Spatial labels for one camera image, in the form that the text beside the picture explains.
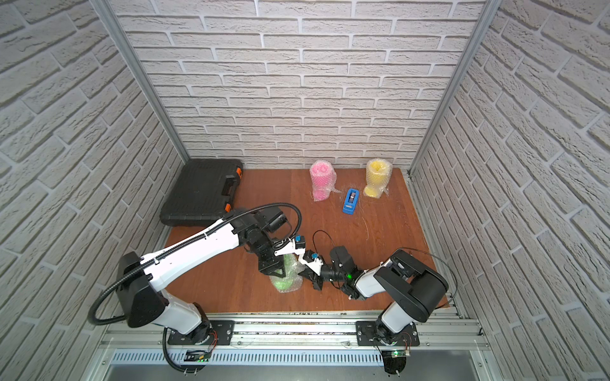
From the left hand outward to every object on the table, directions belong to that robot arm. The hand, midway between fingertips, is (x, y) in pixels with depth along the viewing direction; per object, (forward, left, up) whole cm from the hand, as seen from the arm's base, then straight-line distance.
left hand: (285, 266), depth 73 cm
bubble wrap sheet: (-1, -4, -11) cm, 12 cm away
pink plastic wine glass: (+40, -13, +2) cm, 42 cm away
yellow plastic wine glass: (+42, -37, +1) cm, 56 cm away
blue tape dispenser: (+34, -26, -10) cm, 44 cm away
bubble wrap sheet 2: (+38, -18, -3) cm, 42 cm away
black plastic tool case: (+37, +39, -8) cm, 55 cm away
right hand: (+3, -5, -10) cm, 12 cm away
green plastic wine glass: (-1, 0, -12) cm, 12 cm away
